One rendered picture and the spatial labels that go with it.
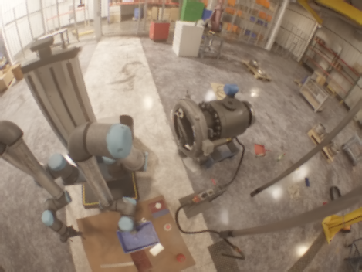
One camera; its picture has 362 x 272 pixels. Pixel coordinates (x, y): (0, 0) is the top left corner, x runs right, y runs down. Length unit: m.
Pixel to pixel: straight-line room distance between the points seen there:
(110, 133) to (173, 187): 1.71
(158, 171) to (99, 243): 1.28
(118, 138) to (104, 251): 1.31
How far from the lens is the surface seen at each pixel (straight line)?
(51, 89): 0.98
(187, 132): 1.74
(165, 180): 2.12
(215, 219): 2.14
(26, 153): 0.89
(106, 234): 1.59
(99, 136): 0.49
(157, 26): 6.55
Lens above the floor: 1.99
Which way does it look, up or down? 52 degrees down
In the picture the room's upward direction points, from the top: 14 degrees clockwise
